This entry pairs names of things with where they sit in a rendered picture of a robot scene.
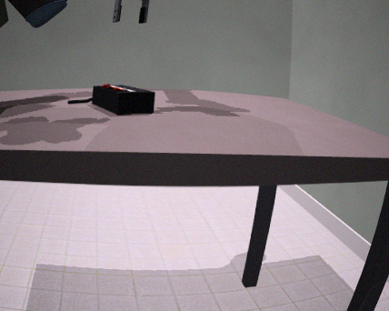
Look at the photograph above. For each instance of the black power strip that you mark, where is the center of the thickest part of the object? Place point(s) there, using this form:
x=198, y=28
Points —
x=120, y=101

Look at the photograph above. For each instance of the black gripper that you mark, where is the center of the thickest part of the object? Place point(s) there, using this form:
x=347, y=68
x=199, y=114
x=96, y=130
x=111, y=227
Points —
x=143, y=11

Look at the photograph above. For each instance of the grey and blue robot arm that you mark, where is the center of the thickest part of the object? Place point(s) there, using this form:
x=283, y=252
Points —
x=36, y=12

